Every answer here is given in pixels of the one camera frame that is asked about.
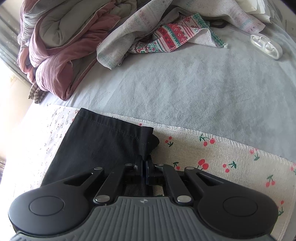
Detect patterned knit cloth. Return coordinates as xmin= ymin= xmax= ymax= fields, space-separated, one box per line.
xmin=97 ymin=0 xmax=266 ymax=70

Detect checked grey cloth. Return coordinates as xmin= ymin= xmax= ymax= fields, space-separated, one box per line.
xmin=28 ymin=82 xmax=50 ymax=104

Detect white plastic case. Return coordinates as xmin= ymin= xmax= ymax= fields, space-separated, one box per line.
xmin=250 ymin=34 xmax=283 ymax=60

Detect folded pink grey quilt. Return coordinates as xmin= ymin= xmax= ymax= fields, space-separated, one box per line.
xmin=17 ymin=0 xmax=136 ymax=100

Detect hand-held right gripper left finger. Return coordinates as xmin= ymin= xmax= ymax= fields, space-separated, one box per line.
xmin=63 ymin=155 xmax=145 ymax=207

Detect cherry print cloth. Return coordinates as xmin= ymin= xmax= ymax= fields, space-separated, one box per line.
xmin=0 ymin=104 xmax=296 ymax=241

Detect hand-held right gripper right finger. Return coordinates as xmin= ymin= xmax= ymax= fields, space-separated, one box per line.
xmin=145 ymin=155 xmax=221 ymax=207

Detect black pants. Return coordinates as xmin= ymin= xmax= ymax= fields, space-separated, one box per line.
xmin=40 ymin=108 xmax=160 ymax=197

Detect white cloth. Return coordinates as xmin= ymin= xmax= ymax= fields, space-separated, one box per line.
xmin=236 ymin=0 xmax=274 ymax=24

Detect grey floral curtain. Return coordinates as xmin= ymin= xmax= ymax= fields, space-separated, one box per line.
xmin=0 ymin=5 xmax=30 ymax=81

